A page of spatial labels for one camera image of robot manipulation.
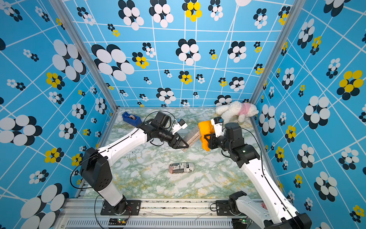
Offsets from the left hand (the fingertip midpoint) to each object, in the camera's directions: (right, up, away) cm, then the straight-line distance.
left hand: (187, 143), depth 75 cm
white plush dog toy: (+41, +21, +31) cm, 55 cm away
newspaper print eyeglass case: (-5, -16, +9) cm, 19 cm away
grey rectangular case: (+1, +4, -1) cm, 5 cm away
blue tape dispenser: (-42, +13, +30) cm, 53 cm away
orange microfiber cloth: (+9, +9, -5) cm, 13 cm away
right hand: (+11, +5, -2) cm, 12 cm away
